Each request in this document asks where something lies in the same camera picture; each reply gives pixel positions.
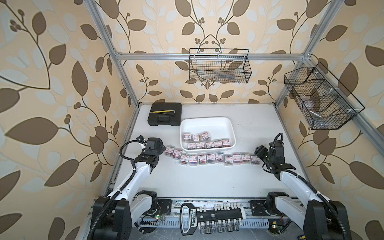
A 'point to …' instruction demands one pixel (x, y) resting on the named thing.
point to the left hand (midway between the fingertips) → (152, 147)
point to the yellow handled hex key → (167, 112)
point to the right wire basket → (325, 104)
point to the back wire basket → (219, 65)
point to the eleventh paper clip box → (255, 160)
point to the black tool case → (157, 119)
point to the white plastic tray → (206, 133)
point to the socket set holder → (224, 217)
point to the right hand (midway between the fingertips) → (260, 151)
